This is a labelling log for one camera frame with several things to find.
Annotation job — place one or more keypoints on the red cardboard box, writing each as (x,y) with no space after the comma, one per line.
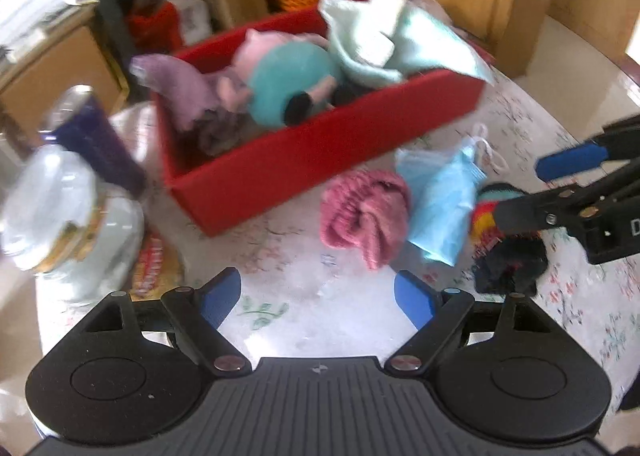
(300,161)

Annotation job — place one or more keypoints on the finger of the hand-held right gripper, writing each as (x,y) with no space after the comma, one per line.
(570,160)
(530,212)

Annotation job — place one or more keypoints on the blue face mask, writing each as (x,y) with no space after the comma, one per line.
(442,206)

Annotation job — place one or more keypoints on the grey cloth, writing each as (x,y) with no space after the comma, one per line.
(220,134)

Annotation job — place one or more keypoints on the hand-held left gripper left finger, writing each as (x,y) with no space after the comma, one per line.
(220,298)

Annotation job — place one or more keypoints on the floral tablecloth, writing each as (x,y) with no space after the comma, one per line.
(300,261)

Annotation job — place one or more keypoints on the white plastic bag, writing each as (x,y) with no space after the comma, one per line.
(192,19)

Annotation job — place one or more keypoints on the clear glass jar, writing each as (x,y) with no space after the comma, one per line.
(75,236)

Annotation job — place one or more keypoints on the light green towel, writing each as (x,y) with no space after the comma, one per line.
(360,46)

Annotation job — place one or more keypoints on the pink and teal plush toy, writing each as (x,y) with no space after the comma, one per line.
(285,81)

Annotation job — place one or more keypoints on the pink knit hat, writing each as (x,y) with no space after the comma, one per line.
(360,216)

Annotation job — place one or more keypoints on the red plastic bag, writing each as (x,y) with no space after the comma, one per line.
(152,29)

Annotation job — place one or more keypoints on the lilac cloth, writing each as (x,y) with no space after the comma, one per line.
(175,86)

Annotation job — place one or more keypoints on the black shelf rack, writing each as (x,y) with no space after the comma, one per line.
(102,1)

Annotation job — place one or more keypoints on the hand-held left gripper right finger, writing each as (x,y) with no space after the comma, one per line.
(412,301)

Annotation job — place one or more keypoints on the blue drink can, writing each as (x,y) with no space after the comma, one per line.
(95,146)

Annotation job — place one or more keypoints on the wooden television cabinet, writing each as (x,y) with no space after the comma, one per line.
(55,71)

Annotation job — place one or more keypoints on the pale blue cloth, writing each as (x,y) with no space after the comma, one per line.
(435,46)

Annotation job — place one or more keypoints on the black multicoloured striped sock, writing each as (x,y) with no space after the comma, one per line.
(510,263)

